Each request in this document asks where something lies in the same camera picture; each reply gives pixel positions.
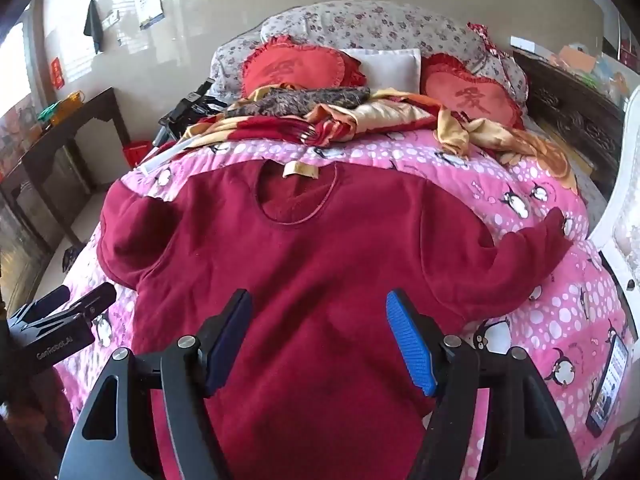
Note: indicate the red wall sticker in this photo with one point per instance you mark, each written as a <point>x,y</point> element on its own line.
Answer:
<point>58,73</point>

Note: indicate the black smartphone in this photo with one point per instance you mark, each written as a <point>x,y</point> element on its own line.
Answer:
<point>607,390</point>

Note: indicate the orange and green table clutter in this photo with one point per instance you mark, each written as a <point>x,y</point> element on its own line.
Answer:
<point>62,107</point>

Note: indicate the person's left forearm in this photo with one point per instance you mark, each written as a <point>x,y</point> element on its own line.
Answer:
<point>42,410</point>

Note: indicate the red knit garment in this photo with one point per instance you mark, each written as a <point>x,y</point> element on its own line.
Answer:
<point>275,130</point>

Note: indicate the black metal stand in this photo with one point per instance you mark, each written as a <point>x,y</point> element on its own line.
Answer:
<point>187,110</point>

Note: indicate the red bin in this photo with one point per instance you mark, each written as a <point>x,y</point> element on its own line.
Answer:
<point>135,154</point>

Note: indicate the orange yellow blanket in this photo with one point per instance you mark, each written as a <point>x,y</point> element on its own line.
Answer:
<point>390,110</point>

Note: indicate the red patterned ruffled cloth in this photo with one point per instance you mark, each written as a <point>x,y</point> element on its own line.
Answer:
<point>482,37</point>

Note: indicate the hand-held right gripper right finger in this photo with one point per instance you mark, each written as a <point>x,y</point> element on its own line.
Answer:
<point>412,347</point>

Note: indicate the dark hanging cloth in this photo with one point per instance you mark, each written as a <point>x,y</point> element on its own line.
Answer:
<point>93,25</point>

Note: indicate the dark red fleece sweater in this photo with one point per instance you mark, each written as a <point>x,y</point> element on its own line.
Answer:
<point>325,260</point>

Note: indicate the dark carved wooden headboard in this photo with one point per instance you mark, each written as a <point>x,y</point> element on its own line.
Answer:
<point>575,125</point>

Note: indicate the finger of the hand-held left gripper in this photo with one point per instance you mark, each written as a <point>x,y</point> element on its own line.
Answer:
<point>92,300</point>
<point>47,300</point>

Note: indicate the colourful paper boxes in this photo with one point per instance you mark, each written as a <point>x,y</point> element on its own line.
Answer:
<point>590,70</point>

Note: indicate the dark wooden table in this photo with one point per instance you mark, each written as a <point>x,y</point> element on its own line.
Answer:
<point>95,110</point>

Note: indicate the dark furry cloth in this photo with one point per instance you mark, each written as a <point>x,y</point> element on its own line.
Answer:
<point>295,100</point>

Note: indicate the white pillow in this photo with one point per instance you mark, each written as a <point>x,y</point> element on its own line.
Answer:
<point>390,67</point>

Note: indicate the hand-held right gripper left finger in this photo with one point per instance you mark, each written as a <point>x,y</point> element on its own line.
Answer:
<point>230,342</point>

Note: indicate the red heart pillow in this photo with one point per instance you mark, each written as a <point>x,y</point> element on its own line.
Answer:
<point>470,95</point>
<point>295,67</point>

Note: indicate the pink penguin print blanket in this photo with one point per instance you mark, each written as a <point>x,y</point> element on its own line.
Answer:
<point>550,310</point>

